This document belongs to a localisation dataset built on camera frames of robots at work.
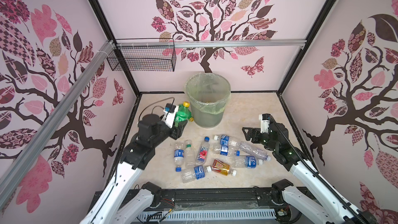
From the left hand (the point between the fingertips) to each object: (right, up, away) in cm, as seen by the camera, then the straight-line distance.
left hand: (181, 120), depth 69 cm
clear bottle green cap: (+2, -22, +20) cm, 30 cm away
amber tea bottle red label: (+19, -26, +9) cm, 34 cm away
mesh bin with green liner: (+13, +15, +35) cm, 40 cm away
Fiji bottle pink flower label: (+10, -19, +16) cm, 27 cm away
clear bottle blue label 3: (+34, -24, +14) cm, 44 cm away
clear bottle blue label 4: (-3, -21, +14) cm, 26 cm away
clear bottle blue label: (+23, -13, +19) cm, 33 cm away
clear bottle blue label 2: (+22, -18, +16) cm, 33 cm away
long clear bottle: (+39, -19, +17) cm, 47 cm away
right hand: (+34, -5, +10) cm, 36 cm away
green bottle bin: (+1, +3, -3) cm, 5 cm away
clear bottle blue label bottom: (+8, -28, +7) cm, 30 cm away
